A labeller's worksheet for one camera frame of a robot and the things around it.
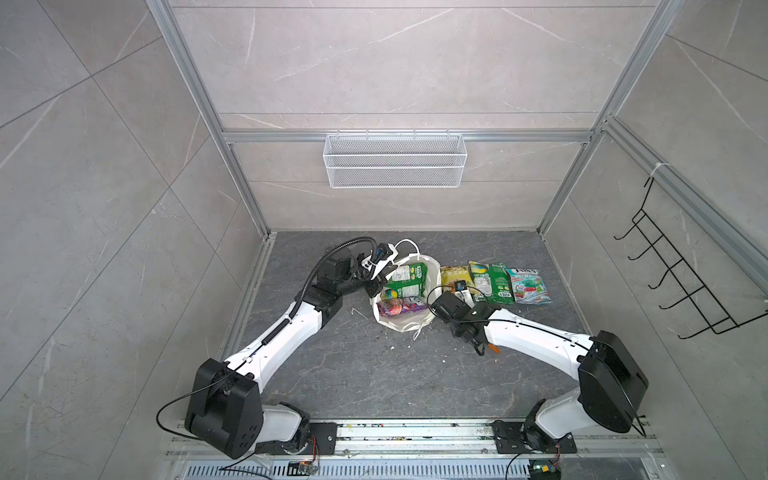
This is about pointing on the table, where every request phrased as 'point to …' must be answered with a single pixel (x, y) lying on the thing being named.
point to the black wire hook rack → (703, 299)
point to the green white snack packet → (408, 280)
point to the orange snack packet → (494, 348)
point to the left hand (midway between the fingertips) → (393, 257)
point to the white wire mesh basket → (394, 161)
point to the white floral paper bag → (410, 321)
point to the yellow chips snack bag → (451, 274)
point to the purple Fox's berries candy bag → (399, 306)
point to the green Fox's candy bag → (494, 280)
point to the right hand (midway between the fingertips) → (468, 316)
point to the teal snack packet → (528, 286)
